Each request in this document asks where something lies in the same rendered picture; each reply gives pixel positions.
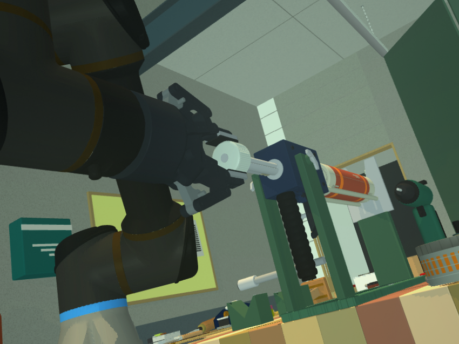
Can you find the wooden framed doorway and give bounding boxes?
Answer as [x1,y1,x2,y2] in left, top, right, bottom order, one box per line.
[315,143,408,300]

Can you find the green power drill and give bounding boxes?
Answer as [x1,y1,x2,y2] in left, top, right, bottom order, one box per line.
[394,179,448,244]

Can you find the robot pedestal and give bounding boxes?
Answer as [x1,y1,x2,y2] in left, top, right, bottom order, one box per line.
[57,305,144,344]

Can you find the teal ceiling beam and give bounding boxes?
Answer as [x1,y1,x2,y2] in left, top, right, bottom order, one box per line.
[139,0,275,75]

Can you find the white tray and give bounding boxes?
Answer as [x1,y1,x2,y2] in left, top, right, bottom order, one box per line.
[352,272,382,290]

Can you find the blue hand tool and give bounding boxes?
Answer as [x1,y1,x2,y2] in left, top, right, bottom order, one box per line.
[213,308,232,327]

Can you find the orange cartridge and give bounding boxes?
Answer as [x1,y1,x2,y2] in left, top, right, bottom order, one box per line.
[319,162,377,204]

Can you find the blue caulking gun body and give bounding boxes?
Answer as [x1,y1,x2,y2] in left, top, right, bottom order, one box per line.
[253,139,329,204]

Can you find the green notched block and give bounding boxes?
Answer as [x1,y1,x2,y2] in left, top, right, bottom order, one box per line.
[226,292,276,333]

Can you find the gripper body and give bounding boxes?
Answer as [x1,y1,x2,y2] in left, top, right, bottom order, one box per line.
[141,92,230,193]

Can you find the white ceiling light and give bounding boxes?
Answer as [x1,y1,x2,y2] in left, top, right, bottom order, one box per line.
[308,0,390,58]

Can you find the grey roll with orange marks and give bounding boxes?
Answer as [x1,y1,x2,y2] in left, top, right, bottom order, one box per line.
[415,234,459,287]

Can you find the pale green barrel rails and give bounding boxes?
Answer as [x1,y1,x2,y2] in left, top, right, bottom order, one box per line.
[323,189,380,206]

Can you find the white cylinder with pin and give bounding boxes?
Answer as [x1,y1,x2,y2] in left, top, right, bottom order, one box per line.
[237,271,279,292]

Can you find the wooden handled tool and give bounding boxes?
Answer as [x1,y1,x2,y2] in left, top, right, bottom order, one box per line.
[181,319,232,340]

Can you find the white latch on gun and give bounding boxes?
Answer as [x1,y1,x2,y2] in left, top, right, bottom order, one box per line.
[305,149,321,172]

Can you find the green cabinet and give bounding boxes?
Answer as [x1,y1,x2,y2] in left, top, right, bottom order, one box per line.
[383,0,459,237]

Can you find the wooden drawer box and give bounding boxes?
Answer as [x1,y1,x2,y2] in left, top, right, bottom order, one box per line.
[300,277,339,305]

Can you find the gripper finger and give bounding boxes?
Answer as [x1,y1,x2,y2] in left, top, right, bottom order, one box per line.
[172,170,249,217]
[157,82,234,144]

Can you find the white barrel cap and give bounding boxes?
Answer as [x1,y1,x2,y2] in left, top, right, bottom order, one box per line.
[348,156,395,223]

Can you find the dark gun trigger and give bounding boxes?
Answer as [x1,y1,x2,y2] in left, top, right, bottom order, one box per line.
[304,201,320,239]

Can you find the teal wall box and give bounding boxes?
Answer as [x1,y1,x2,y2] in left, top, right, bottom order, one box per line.
[8,217,73,281]

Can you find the yellow-green notice board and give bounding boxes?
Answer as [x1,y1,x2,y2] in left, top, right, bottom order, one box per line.
[87,191,219,306]

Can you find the white caulking gun rod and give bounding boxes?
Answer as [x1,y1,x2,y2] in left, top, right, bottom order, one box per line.
[211,140,284,179]

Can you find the green gun stand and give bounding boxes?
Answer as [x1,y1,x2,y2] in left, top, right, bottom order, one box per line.
[250,152,428,323]

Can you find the black ribbed gun handle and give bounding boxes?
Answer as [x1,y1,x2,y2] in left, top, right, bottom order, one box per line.
[276,191,319,282]

